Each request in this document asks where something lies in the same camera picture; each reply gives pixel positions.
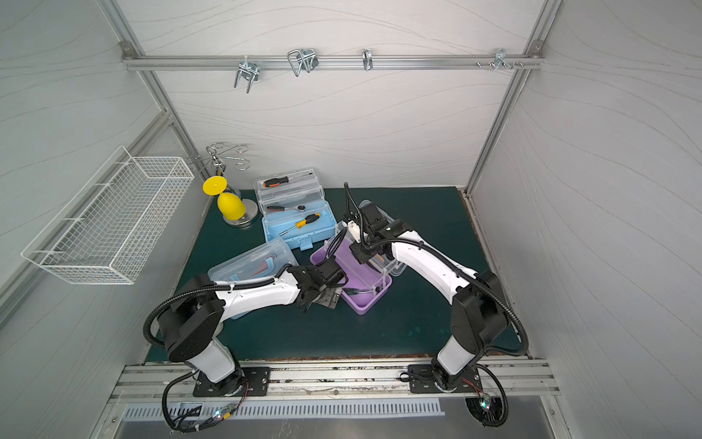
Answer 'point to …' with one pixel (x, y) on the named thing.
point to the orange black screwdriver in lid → (280, 180)
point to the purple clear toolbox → (366, 284)
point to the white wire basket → (107, 237)
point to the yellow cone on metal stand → (234, 209)
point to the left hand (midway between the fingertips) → (321, 291)
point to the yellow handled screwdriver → (308, 219)
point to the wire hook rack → (216, 157)
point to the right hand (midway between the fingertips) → (359, 247)
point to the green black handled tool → (356, 292)
